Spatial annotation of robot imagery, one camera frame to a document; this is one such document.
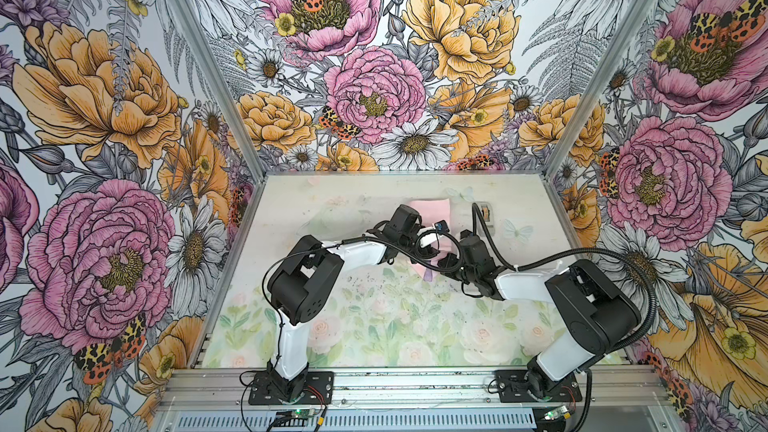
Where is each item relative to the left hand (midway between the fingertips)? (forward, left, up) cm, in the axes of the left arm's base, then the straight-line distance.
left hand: (430, 248), depth 94 cm
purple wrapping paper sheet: (-7, +1, +15) cm, 17 cm away
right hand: (-5, -3, -5) cm, 8 cm away
